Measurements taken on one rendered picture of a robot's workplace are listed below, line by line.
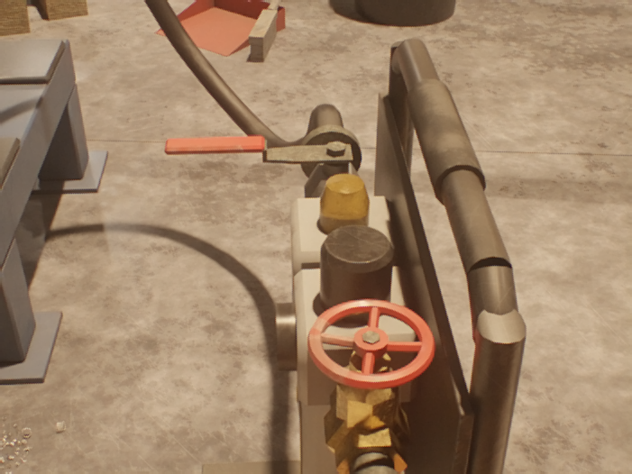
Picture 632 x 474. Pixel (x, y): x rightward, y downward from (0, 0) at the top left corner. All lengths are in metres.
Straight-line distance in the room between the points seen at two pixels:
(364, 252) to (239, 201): 1.01
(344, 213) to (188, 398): 0.59
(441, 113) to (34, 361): 0.82
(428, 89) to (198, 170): 1.07
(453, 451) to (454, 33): 1.84
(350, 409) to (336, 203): 0.18
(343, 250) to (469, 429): 0.15
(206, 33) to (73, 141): 0.73
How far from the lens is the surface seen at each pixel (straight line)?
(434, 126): 0.58
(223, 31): 2.26
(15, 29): 2.35
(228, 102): 1.29
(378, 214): 0.69
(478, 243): 0.48
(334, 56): 2.12
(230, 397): 1.19
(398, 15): 2.28
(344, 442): 0.54
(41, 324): 1.33
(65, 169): 1.65
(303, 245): 0.65
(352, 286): 0.56
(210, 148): 0.73
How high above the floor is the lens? 0.84
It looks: 35 degrees down
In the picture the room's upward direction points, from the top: straight up
